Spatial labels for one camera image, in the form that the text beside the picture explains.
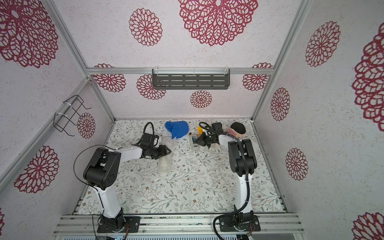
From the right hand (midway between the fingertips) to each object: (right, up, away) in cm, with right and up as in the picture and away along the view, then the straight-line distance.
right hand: (194, 139), depth 99 cm
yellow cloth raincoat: (+5, +7, +14) cm, 16 cm away
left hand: (-17, -9, -1) cm, 19 cm away
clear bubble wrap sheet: (-18, -13, -9) cm, 24 cm away
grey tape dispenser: (0, -6, +1) cm, 6 cm away
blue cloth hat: (-12, +7, +12) cm, 18 cm away
